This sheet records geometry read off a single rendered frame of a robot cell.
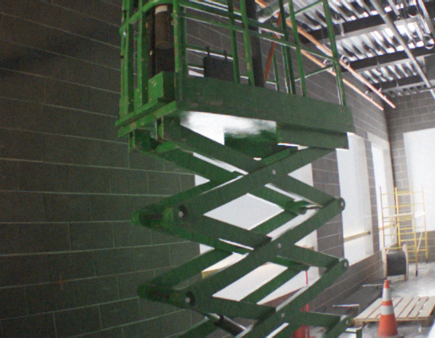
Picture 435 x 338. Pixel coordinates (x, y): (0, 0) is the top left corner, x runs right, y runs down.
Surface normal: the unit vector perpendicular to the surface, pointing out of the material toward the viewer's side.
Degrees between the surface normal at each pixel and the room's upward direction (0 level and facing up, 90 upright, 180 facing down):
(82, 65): 90
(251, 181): 90
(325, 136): 90
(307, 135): 90
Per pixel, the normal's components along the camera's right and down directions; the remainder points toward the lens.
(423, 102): -0.59, -0.07
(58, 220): 0.80, -0.13
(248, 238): 0.61, -0.14
